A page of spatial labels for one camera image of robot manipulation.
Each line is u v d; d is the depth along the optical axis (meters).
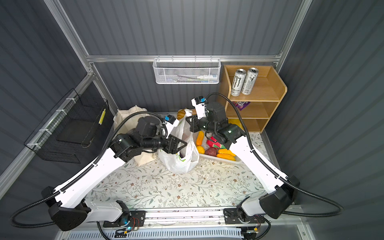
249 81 0.79
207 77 0.91
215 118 0.51
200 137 1.01
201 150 0.92
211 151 0.90
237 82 0.79
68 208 0.39
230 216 0.73
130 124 0.99
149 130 0.49
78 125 0.77
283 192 0.39
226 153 0.91
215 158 0.84
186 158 0.70
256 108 1.01
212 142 0.94
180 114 1.17
